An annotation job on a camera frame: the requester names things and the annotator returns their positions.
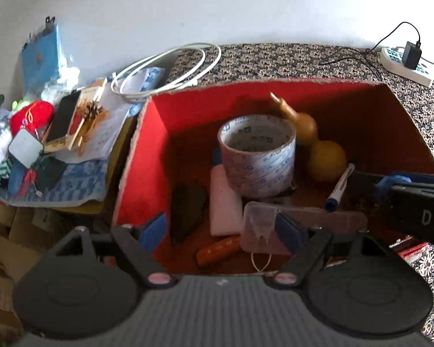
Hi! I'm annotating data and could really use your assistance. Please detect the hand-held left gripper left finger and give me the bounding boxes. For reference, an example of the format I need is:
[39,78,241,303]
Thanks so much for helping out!
[54,213,178,289]

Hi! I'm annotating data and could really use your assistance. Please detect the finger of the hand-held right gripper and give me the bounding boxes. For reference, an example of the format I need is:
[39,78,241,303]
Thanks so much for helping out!
[349,171,413,210]

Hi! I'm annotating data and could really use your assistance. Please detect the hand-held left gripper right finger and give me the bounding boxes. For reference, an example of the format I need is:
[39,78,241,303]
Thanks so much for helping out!
[268,213,395,288]

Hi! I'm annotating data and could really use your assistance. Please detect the clear plastic case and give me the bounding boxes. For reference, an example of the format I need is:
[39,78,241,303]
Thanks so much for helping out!
[240,202,369,255]

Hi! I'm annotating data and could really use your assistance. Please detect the blue and white marker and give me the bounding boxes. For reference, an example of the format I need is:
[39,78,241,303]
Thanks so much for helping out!
[323,163,356,212]

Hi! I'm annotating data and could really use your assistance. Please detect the brown gourd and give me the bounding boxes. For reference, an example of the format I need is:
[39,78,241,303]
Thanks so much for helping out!
[269,92,348,183]

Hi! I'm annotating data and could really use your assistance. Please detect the white tube with blue cap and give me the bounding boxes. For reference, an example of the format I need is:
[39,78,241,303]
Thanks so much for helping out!
[209,148,244,237]

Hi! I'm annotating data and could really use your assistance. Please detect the printed tape roll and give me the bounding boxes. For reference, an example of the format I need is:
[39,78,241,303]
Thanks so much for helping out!
[217,114,297,199]

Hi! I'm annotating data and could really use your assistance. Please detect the red cardboard box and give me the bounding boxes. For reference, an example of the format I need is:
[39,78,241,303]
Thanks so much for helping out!
[112,77,434,276]

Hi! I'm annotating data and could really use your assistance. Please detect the red packet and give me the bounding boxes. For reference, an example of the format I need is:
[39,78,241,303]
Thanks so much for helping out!
[390,237,428,261]

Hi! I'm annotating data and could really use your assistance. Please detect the dark cloth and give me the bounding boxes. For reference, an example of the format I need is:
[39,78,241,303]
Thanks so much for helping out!
[171,180,209,245]

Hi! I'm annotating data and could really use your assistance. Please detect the orange cylinder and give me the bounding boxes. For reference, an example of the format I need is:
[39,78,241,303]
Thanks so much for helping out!
[196,235,243,267]

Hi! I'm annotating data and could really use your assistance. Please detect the blue patterned cloth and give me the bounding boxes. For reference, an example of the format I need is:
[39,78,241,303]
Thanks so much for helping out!
[0,157,110,207]

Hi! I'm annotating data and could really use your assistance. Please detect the printed paper sheets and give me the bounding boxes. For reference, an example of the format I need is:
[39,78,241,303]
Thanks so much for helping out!
[58,67,167,164]

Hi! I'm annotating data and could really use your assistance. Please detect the white power strip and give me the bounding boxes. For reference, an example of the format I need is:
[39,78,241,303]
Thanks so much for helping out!
[380,47,434,88]

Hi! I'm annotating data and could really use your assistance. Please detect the black charger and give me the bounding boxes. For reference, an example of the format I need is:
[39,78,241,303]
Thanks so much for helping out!
[401,41,423,70]

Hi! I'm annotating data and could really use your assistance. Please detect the box with gold bow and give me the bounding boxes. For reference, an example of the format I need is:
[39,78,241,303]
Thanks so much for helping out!
[43,77,109,152]

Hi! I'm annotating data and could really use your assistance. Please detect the pile of cardboard boxes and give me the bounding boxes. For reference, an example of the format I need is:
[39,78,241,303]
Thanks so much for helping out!
[0,202,62,346]

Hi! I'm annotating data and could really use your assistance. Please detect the white square card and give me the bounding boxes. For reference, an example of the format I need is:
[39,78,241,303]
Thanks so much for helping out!
[8,128,44,169]

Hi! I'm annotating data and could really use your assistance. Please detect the floral patterned tablecloth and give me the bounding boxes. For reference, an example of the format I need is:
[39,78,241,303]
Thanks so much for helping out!
[166,43,434,346]

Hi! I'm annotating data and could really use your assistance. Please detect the red fabric pouch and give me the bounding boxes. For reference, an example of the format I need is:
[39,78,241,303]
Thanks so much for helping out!
[9,100,55,137]

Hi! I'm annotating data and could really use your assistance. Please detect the blue plastic packet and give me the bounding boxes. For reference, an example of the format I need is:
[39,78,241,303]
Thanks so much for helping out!
[21,16,71,93]

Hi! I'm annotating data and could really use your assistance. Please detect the white string loop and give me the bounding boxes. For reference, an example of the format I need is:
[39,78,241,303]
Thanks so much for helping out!
[251,251,273,273]

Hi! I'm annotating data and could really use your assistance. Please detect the black charger cable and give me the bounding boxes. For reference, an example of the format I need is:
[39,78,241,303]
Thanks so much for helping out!
[318,22,422,80]

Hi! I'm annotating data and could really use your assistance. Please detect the white coiled cable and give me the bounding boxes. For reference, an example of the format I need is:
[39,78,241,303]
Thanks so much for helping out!
[110,43,222,104]

